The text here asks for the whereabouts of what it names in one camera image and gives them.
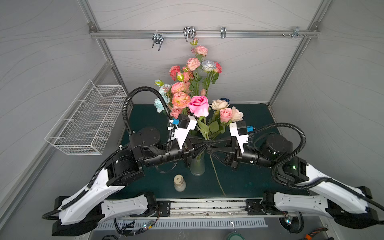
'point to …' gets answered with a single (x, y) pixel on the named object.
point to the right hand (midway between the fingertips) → (211, 141)
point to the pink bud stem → (203, 92)
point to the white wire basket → (88, 124)
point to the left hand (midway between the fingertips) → (211, 140)
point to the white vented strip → (148, 224)
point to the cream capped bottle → (179, 183)
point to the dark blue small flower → (225, 99)
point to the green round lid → (235, 236)
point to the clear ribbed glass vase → (197, 164)
